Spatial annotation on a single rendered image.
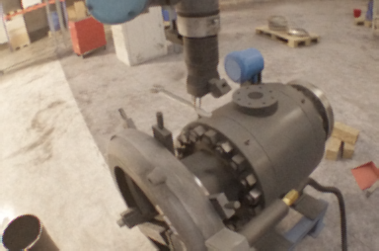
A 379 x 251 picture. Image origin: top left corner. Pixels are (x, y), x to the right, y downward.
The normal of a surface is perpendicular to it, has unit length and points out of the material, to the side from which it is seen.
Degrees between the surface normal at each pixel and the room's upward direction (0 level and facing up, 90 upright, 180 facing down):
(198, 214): 46
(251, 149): 34
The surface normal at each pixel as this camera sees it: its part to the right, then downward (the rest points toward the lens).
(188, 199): 0.28, -0.47
